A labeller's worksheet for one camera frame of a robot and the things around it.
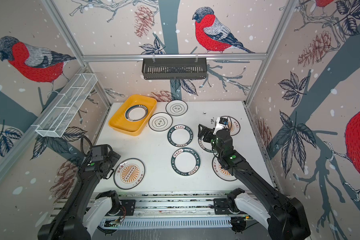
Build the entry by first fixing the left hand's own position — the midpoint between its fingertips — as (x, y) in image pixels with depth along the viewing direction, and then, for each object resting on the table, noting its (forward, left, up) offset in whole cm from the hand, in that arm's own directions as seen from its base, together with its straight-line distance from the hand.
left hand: (111, 160), depth 83 cm
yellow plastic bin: (+29, +4, -4) cm, 29 cm away
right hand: (+11, -52, +15) cm, 56 cm away
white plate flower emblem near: (+33, -23, -7) cm, 41 cm away
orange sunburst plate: (-6, -64, -7) cm, 64 cm away
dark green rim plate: (+42, -4, -7) cm, 42 cm away
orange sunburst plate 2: (-5, -9, -8) cm, 13 cm away
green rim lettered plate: (+20, -39, -7) cm, 44 cm away
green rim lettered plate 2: (+12, -56, -6) cm, 57 cm away
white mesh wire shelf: (+12, +22, +23) cm, 34 cm away
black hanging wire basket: (+61, -35, +21) cm, 73 cm away
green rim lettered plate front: (+1, -42, -6) cm, 43 cm away
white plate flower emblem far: (+47, -36, -6) cm, 59 cm away
